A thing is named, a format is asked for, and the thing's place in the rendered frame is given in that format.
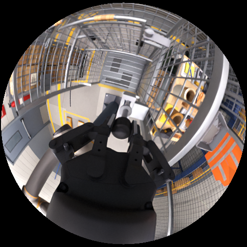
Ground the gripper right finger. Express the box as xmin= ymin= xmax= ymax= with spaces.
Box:
xmin=124 ymin=120 xmax=176 ymax=182

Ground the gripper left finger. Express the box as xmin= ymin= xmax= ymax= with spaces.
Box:
xmin=49 ymin=115 xmax=117 ymax=160

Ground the grey gate hook dark knob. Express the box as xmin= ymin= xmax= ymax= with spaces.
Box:
xmin=113 ymin=103 xmax=134 ymax=139

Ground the brown cardboard roll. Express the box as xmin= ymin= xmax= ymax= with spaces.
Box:
xmin=183 ymin=87 xmax=198 ymax=103
xmin=169 ymin=111 xmax=186 ymax=128

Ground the shelf rack with cardboard boxes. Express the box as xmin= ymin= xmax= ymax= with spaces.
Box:
xmin=11 ymin=43 xmax=78 ymax=98

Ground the dark grey floor plate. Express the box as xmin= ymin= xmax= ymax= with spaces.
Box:
xmin=104 ymin=93 xmax=123 ymax=111

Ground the white block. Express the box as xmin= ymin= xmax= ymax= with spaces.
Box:
xmin=132 ymin=103 xmax=150 ymax=121

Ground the grey door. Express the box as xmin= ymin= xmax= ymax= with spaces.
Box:
xmin=1 ymin=100 xmax=51 ymax=166

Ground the orange high-visibility vest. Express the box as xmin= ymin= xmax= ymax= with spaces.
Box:
xmin=204 ymin=132 xmax=243 ymax=187

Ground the grey slatted panel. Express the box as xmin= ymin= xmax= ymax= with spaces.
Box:
xmin=98 ymin=50 xmax=148 ymax=93

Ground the blue pallet rack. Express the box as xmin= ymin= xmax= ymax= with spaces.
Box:
xmin=220 ymin=73 xmax=247 ymax=144

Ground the tan tape wrap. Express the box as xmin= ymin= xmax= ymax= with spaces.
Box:
xmin=94 ymin=14 xmax=117 ymax=22

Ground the white staple bracket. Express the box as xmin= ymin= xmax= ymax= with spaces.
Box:
xmin=120 ymin=91 xmax=138 ymax=109

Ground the grey metal bracket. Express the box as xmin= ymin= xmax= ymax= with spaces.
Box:
xmin=196 ymin=113 xmax=231 ymax=153

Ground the grey wire mesh fence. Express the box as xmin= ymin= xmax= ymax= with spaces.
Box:
xmin=154 ymin=150 xmax=235 ymax=237

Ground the grey wire roll cage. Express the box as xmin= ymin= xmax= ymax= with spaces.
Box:
xmin=13 ymin=3 xmax=231 ymax=167

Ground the grey wire mesh shelf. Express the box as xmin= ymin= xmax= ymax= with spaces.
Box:
xmin=76 ymin=20 xmax=153 ymax=58

